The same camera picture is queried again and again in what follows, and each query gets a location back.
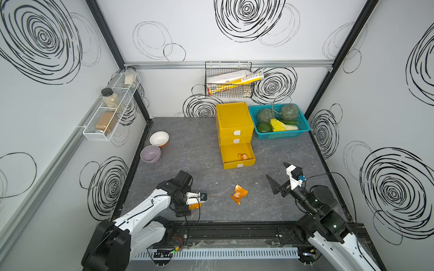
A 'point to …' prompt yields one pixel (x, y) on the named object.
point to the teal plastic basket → (304, 125)
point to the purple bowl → (150, 153)
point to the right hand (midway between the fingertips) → (278, 170)
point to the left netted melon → (265, 115)
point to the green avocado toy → (264, 127)
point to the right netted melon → (289, 112)
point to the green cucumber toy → (288, 122)
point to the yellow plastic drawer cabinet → (235, 129)
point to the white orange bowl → (160, 138)
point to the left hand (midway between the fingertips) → (186, 200)
